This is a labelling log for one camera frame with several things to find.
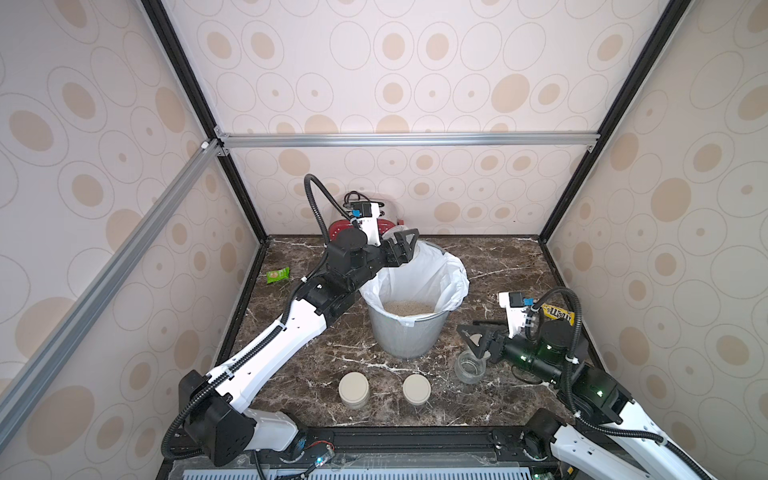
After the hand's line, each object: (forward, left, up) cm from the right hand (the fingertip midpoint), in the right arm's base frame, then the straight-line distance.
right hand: (474, 323), depth 66 cm
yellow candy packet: (+20, -34, -27) cm, 47 cm away
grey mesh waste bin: (+3, +18, -15) cm, 23 cm away
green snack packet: (+30, +63, -24) cm, 74 cm away
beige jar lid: (-6, +12, -26) cm, 29 cm away
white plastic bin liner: (+18, +8, -10) cm, 22 cm away
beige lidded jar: (-8, +28, -23) cm, 37 cm away
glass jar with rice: (+1, -4, -28) cm, 29 cm away
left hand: (+15, +13, +13) cm, 24 cm away
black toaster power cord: (+56, +34, -8) cm, 65 cm away
